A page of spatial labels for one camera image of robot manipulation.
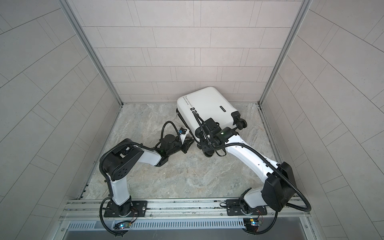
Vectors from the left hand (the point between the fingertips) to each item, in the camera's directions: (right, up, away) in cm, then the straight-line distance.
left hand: (196, 138), depth 90 cm
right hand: (+4, -3, -10) cm, 11 cm away
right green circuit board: (+26, -36, -22) cm, 49 cm away
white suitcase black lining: (-2, +19, -3) cm, 19 cm away
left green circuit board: (-31, -34, -25) cm, 53 cm away
